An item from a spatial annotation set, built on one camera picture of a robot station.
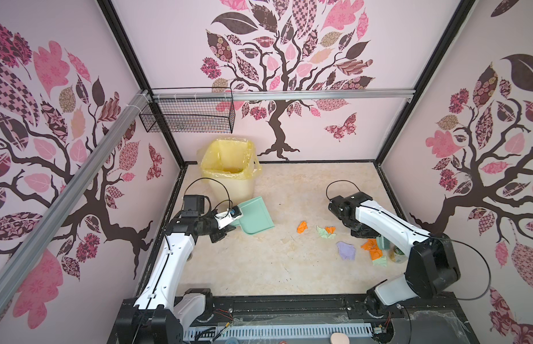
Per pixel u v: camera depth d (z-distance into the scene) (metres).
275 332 0.70
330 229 0.92
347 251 0.88
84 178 0.58
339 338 0.67
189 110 0.95
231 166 1.01
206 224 0.65
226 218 0.67
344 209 0.61
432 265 0.43
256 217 0.83
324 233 0.92
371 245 0.87
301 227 0.94
